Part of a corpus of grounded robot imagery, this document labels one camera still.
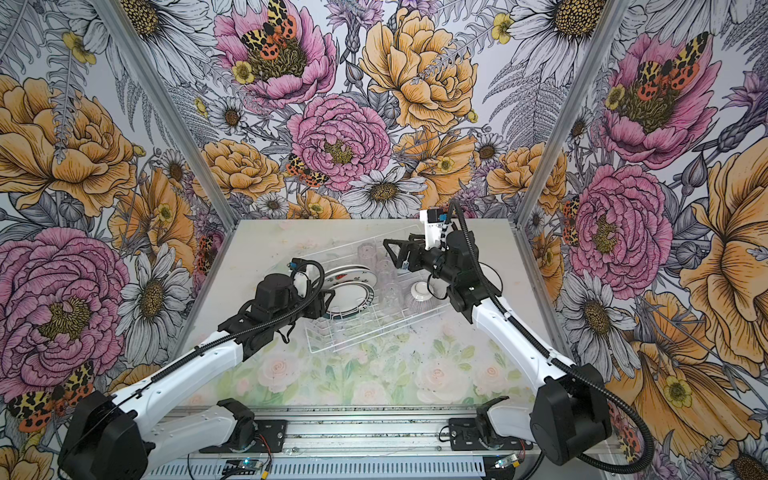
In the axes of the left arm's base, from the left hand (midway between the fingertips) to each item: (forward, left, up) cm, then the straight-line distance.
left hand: (324, 299), depth 83 cm
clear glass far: (+18, -11, -4) cm, 22 cm away
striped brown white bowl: (+5, -27, -9) cm, 29 cm away
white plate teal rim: (+6, -7, +4) cm, 10 cm away
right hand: (+6, -19, +15) cm, 25 cm away
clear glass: (+3, -19, -5) cm, 20 cm away
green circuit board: (-36, +17, -15) cm, 42 cm away
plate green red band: (+4, -6, -6) cm, 9 cm away
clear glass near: (+14, -17, -6) cm, 22 cm away
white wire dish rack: (-5, 0, -13) cm, 13 cm away
